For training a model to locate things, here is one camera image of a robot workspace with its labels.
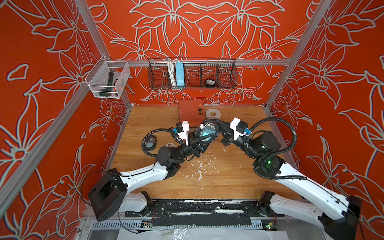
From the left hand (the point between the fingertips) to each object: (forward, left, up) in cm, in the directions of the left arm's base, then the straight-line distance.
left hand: (212, 135), depth 54 cm
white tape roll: (+47, -2, -38) cm, 61 cm away
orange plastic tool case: (+46, +10, -35) cm, 58 cm away
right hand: (+4, 0, +3) cm, 6 cm away
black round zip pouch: (+18, +36, -38) cm, 56 cm away
